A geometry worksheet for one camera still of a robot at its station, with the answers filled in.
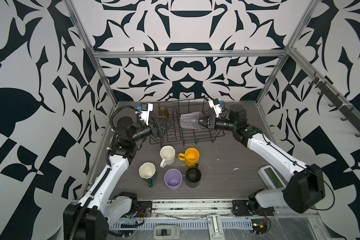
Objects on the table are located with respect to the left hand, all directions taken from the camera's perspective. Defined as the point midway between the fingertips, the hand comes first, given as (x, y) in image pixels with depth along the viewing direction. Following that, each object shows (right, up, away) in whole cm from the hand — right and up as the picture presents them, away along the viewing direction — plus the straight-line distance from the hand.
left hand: (170, 117), depth 66 cm
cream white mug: (-3, -21, +21) cm, 30 cm away
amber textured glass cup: (-8, +4, +38) cm, 39 cm away
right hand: (+12, -2, +5) cm, 14 cm away
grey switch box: (-2, -50, 0) cm, 50 cm away
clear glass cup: (+11, -2, +7) cm, 13 cm away
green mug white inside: (-13, -27, +12) cm, 33 cm away
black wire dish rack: (+2, -12, +30) cm, 33 cm away
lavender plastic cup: (0, -33, +15) cm, 36 cm away
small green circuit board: (+42, -51, +5) cm, 66 cm away
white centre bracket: (+20, -50, +2) cm, 54 cm away
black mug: (+11, -32, +17) cm, 38 cm away
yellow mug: (+10, -24, +25) cm, 36 cm away
